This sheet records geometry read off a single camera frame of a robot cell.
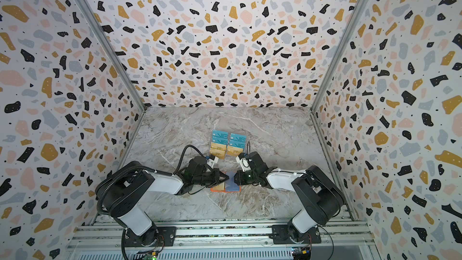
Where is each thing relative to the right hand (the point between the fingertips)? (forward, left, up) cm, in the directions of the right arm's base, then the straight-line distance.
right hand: (232, 177), depth 86 cm
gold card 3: (+14, +8, -2) cm, 16 cm away
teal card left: (+19, +8, +2) cm, 21 cm away
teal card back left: (+22, +7, +5) cm, 24 cm away
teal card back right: (+19, -1, +4) cm, 20 cm away
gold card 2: (+14, 0, 0) cm, 14 cm away
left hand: (-1, 0, +2) cm, 2 cm away
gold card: (+17, +9, +1) cm, 19 cm away
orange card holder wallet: (-4, +2, -2) cm, 5 cm away
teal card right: (+17, -2, +3) cm, 17 cm away
